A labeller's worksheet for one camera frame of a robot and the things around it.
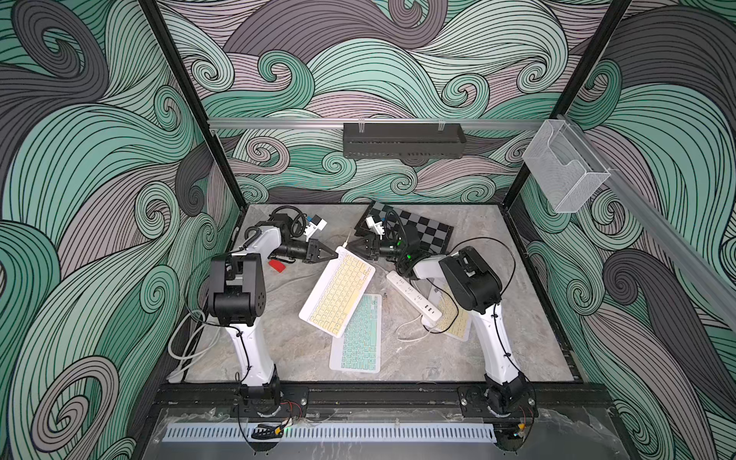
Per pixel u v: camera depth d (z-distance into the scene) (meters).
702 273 0.52
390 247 0.87
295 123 1.78
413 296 0.90
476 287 0.59
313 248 0.80
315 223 0.85
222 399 0.73
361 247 0.87
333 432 0.70
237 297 0.52
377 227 0.90
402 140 1.06
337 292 0.83
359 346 0.83
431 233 1.07
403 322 0.88
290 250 0.80
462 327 0.86
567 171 0.76
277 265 1.00
